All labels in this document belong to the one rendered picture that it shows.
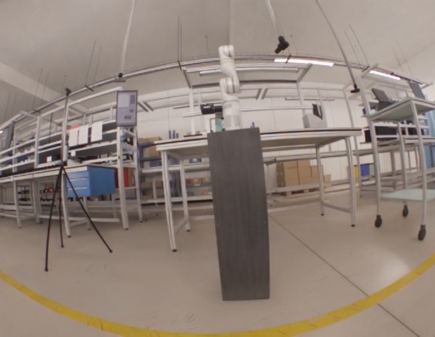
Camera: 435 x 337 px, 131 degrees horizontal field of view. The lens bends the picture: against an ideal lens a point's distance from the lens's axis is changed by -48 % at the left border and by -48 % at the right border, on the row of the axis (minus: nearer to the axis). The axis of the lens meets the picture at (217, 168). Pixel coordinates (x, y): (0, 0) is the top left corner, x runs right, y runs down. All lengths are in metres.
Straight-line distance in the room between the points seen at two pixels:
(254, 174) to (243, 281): 0.52
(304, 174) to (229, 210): 4.50
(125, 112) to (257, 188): 2.21
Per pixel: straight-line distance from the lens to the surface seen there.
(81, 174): 2.45
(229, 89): 1.03
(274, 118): 6.35
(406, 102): 1.74
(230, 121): 0.95
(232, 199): 0.84
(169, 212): 1.72
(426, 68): 7.51
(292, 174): 5.13
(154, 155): 5.75
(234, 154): 0.84
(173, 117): 6.35
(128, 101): 2.74
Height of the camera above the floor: 0.64
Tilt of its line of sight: 3 degrees up
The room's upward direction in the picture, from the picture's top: 5 degrees counter-clockwise
